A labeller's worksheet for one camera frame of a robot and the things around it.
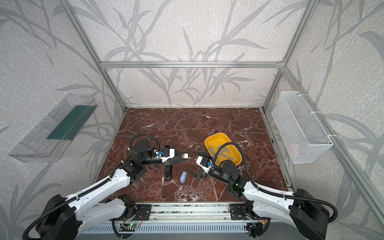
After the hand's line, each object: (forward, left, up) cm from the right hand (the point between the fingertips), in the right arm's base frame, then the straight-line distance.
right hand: (192, 154), depth 70 cm
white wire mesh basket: (+1, -47, +13) cm, 49 cm away
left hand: (-1, +2, +3) cm, 4 cm away
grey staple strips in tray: (+15, -10, -23) cm, 29 cm away
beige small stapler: (-3, +3, +5) cm, 7 cm away
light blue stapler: (-4, +6, -20) cm, 21 cm away
